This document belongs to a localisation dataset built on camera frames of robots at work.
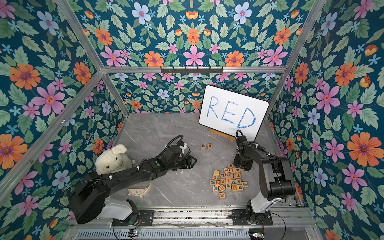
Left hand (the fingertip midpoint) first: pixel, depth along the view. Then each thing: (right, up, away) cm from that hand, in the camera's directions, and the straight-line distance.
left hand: (196, 160), depth 82 cm
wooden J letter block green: (+27, -13, 0) cm, 30 cm away
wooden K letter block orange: (+14, -18, -3) cm, 23 cm away
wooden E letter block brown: (+8, +6, +17) cm, 19 cm away
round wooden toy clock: (-29, -17, -2) cm, 34 cm away
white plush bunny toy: (-42, +2, -8) cm, 42 cm away
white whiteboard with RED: (+21, +29, +13) cm, 38 cm away
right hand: (+29, -5, +9) cm, 30 cm away
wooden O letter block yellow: (+12, -8, +5) cm, 15 cm away
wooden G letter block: (+21, -5, +7) cm, 22 cm away
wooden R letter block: (+4, +6, +16) cm, 18 cm away
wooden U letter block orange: (+21, -15, -1) cm, 26 cm away
